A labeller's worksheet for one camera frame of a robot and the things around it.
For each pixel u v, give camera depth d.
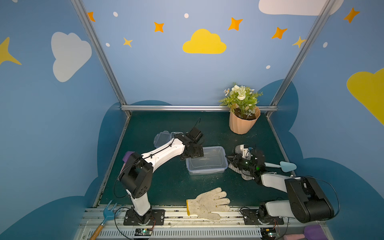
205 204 0.78
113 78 0.97
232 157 0.84
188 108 1.27
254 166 0.72
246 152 0.82
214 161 0.95
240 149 0.87
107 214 0.74
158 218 0.75
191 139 0.68
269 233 0.71
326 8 0.70
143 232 0.71
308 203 0.44
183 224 0.73
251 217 0.74
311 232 0.71
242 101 0.91
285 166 0.92
